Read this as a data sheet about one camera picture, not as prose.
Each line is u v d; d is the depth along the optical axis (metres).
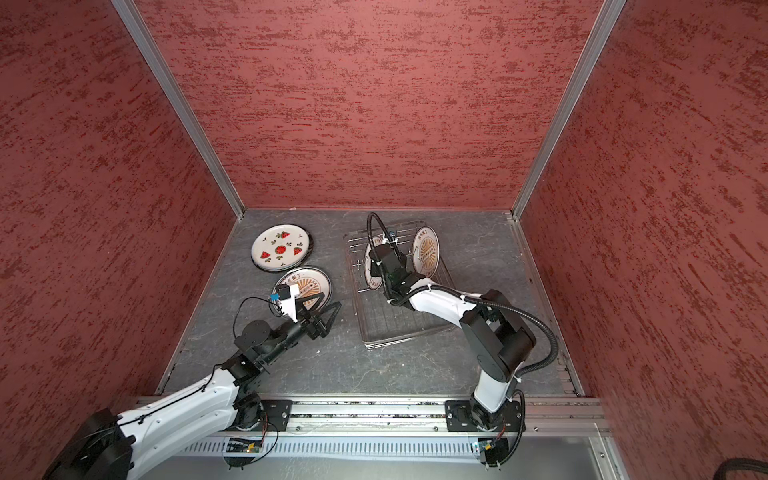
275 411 0.74
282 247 1.07
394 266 0.69
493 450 0.71
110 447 0.46
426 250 0.97
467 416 0.74
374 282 0.94
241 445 0.73
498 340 0.47
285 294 0.67
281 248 1.07
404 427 0.74
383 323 0.90
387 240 0.76
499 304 0.49
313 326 0.67
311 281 0.98
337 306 0.71
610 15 0.71
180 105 0.88
